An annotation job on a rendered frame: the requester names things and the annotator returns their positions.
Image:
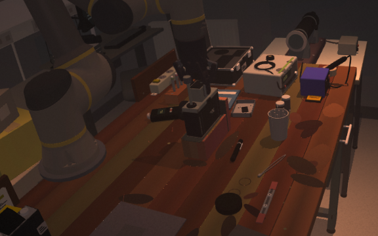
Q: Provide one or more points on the blue notebook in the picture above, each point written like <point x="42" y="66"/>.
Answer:
<point x="230" y="95"/>

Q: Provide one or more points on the black soldering iron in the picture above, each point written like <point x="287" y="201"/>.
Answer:
<point x="336" y="63"/>

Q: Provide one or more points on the black speed dial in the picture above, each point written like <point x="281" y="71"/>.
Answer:
<point x="191" y="106"/>

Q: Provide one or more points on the black small square part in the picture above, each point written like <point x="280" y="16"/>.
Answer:
<point x="244" y="109"/>

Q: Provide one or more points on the white cup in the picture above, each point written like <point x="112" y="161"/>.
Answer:
<point x="278" y="126"/>

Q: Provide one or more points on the grey shelf unit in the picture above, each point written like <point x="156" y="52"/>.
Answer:
<point x="2" y="49"/>

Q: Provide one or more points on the silver tweezers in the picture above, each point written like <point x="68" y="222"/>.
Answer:
<point x="271" y="165"/>

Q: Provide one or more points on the black open equipment case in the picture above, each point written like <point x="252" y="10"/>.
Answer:
<point x="230" y="65"/>

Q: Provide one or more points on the black small disc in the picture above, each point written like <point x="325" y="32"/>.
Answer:
<point x="269" y="58"/>

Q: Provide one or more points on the grey screwdriver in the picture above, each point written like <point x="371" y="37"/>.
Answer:
<point x="178" y="82"/>
<point x="173" y="84"/>

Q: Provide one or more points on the yellow small card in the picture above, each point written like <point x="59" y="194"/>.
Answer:
<point x="313" y="98"/>

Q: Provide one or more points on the grey camera lever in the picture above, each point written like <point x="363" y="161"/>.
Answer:
<point x="189" y="91"/>

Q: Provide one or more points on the black cylindrical lens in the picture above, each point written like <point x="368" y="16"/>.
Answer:
<point x="164" y="114"/>

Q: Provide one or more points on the white power strip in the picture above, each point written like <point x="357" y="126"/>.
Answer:
<point x="161" y="82"/>

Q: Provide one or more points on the brown wooden back board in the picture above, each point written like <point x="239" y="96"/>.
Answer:
<point x="149" y="75"/>

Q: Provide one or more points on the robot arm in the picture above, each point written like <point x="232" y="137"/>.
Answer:
<point x="61" y="98"/>

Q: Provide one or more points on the black tube on stand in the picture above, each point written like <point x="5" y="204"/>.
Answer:
<point x="302" y="32"/>

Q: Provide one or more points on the grey work mat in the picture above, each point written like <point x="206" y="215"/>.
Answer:
<point x="138" y="221"/>

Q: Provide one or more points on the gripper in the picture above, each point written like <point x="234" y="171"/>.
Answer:
<point x="191" y="46"/>

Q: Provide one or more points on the grey film canister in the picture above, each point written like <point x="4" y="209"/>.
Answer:
<point x="280" y="105"/>
<point x="286" y="101"/>

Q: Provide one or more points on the black and yellow box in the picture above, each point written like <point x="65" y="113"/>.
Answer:
<point x="15" y="224"/>

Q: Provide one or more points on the brown wooden tool block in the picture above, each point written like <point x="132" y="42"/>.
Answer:
<point x="173" y="96"/>

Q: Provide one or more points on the black pen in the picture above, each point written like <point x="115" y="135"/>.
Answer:
<point x="236" y="150"/>

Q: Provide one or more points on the white instrument box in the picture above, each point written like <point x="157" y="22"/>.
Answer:
<point x="270" y="80"/>

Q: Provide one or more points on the purple soldering station box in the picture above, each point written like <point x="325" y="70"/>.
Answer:
<point x="314" y="81"/>

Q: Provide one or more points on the brown wooden cradle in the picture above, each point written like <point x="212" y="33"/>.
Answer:
<point x="205" y="144"/>

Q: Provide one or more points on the black lens cap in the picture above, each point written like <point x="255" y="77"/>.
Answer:
<point x="228" y="204"/>

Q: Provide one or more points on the grey small box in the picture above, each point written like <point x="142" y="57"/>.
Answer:
<point x="348" y="45"/>

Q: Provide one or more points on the grey parts tray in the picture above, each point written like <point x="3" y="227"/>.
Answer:
<point x="238" y="113"/>

